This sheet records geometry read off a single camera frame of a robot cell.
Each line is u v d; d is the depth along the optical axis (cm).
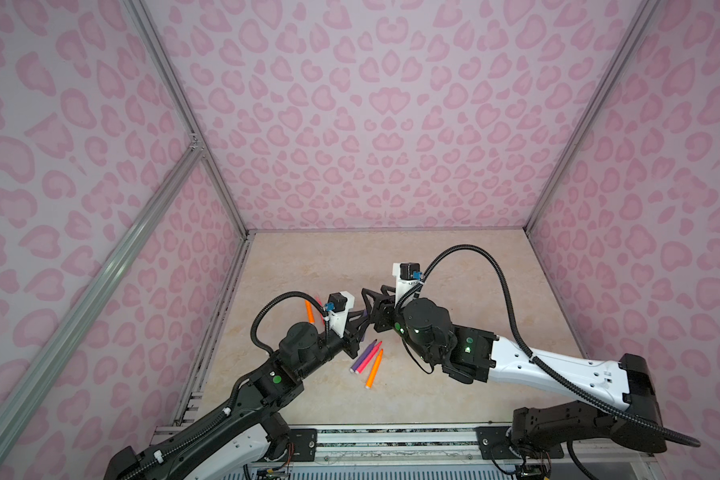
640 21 70
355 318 66
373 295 61
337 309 59
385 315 57
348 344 61
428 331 46
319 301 57
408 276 55
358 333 63
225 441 49
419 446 75
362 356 88
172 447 43
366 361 86
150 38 72
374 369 86
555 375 43
